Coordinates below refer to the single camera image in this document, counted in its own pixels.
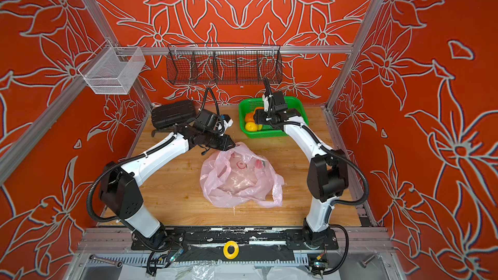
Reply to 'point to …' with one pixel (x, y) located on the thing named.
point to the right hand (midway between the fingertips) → (260, 113)
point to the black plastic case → (172, 114)
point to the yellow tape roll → (228, 255)
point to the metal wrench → (118, 264)
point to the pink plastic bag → (240, 175)
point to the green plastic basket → (249, 105)
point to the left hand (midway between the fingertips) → (234, 142)
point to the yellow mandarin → (251, 126)
